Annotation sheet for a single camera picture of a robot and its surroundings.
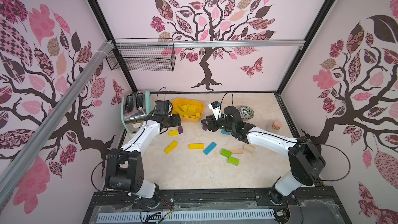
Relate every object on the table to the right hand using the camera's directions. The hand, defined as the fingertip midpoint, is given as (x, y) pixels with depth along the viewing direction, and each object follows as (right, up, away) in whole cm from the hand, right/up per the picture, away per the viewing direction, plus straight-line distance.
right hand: (204, 117), depth 82 cm
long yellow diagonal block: (-20, -19, +10) cm, 30 cm away
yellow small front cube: (-8, -1, +22) cm, 23 cm away
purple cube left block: (-16, -9, +16) cm, 24 cm away
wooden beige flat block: (+19, -20, +8) cm, 29 cm away
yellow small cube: (-4, 0, +22) cm, 22 cm away
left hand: (-17, -4, +8) cm, 19 cm away
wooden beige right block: (+26, -18, +7) cm, 33 cm away
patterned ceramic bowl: (+30, +2, +25) cm, 39 cm away
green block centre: (+13, -21, +6) cm, 25 cm away
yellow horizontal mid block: (-5, -18, +9) cm, 21 cm away
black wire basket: (-30, +39, +13) cm, 51 cm away
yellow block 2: (-8, +5, +26) cm, 28 cm away
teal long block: (+3, -19, +9) cm, 21 cm away
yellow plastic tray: (-17, +6, +27) cm, 33 cm away
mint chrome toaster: (-40, +6, +6) cm, 41 cm away
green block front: (+16, -25, +4) cm, 30 cm away
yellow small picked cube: (-12, 0, +22) cm, 25 cm away
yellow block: (-20, -11, +16) cm, 28 cm away
